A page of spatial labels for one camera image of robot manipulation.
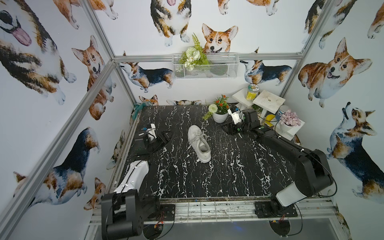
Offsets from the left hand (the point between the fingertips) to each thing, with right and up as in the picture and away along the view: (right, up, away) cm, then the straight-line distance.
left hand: (169, 130), depth 84 cm
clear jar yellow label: (+51, +24, +14) cm, 58 cm away
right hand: (+34, +6, +3) cm, 35 cm away
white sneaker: (+17, -8, +7) cm, 20 cm away
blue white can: (+64, +12, +2) cm, 65 cm away
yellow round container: (+62, +7, +14) cm, 64 cm away
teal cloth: (-34, +16, +37) cm, 53 cm away
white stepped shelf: (+60, +16, +9) cm, 63 cm away
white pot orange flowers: (+30, +13, +18) cm, 37 cm away
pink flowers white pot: (+64, +6, -4) cm, 64 cm away
